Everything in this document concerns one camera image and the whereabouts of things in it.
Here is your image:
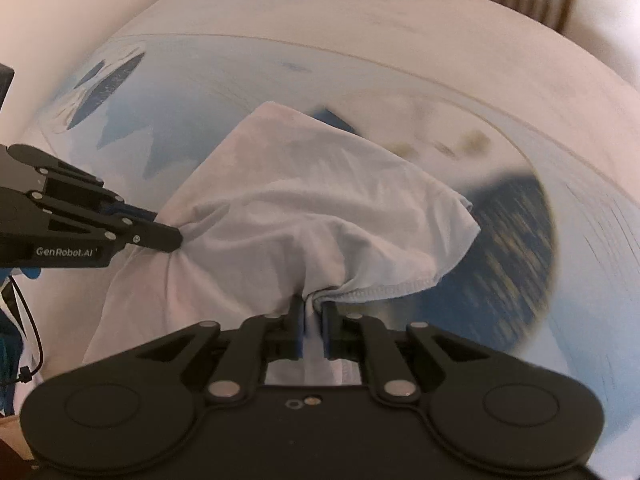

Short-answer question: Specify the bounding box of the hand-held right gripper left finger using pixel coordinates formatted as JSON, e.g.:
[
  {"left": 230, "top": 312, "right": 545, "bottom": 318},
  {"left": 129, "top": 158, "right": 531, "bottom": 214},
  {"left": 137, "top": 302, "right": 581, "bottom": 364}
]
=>
[{"left": 135, "top": 295, "right": 307, "bottom": 406}]

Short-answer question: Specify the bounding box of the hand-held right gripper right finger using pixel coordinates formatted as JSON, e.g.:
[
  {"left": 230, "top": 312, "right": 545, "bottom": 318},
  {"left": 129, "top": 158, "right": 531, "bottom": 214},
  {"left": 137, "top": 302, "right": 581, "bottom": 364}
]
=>
[{"left": 321, "top": 301, "right": 493, "bottom": 405}]

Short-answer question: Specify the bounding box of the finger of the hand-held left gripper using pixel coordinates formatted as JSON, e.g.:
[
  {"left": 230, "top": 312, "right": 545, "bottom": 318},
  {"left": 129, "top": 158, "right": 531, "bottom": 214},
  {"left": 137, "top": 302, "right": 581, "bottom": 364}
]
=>
[
  {"left": 20, "top": 144, "right": 157, "bottom": 221},
  {"left": 29, "top": 190, "right": 184, "bottom": 253}
]

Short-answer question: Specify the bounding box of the pale pink garment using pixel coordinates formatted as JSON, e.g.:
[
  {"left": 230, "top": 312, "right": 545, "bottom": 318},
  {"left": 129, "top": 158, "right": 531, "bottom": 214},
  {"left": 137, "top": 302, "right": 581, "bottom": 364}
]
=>
[{"left": 82, "top": 101, "right": 481, "bottom": 386}]

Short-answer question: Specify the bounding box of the person's left forearm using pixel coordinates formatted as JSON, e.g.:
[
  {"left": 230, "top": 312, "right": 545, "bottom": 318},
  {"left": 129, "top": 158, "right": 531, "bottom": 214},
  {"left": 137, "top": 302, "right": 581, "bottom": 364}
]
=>
[{"left": 0, "top": 267, "right": 43, "bottom": 413}]

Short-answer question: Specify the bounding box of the white tablecloth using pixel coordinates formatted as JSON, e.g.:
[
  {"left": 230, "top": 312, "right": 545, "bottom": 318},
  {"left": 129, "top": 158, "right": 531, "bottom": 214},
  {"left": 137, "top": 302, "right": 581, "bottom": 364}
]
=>
[{"left": 0, "top": 0, "right": 640, "bottom": 480}]

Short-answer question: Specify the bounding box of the black cable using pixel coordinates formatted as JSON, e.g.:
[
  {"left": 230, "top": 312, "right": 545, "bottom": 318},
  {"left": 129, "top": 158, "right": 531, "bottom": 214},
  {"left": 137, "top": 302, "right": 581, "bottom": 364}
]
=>
[{"left": 10, "top": 280, "right": 44, "bottom": 386}]

